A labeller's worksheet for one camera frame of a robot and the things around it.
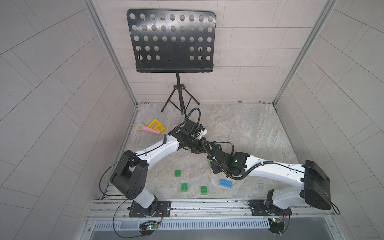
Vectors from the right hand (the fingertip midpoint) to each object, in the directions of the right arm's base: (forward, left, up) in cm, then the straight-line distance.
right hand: (213, 165), depth 80 cm
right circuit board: (-27, -27, -9) cm, 39 cm away
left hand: (+6, -1, +7) cm, 9 cm away
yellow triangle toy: (+32, +35, -2) cm, 48 cm away
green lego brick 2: (-9, +15, -3) cm, 18 cm away
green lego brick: (-1, +20, -4) cm, 20 cm away
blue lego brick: (-8, -6, -6) cm, 12 cm away
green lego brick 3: (-11, +6, -3) cm, 13 cm away
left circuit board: (-24, +32, -5) cm, 40 cm away
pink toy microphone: (+30, +45, 0) cm, 54 cm away
